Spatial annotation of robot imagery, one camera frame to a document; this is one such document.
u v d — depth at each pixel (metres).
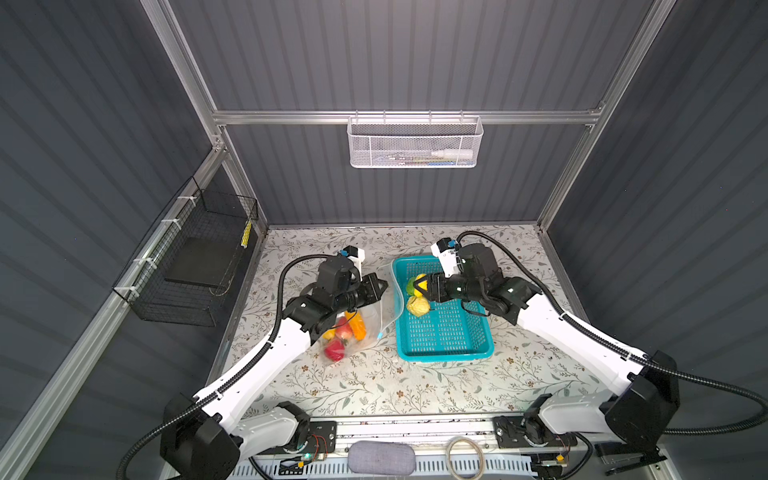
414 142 1.24
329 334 0.87
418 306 0.91
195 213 0.79
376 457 0.68
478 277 0.58
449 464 0.70
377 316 0.88
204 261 0.71
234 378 0.43
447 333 0.91
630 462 0.69
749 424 0.42
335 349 0.83
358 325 0.87
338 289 0.58
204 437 0.38
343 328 0.87
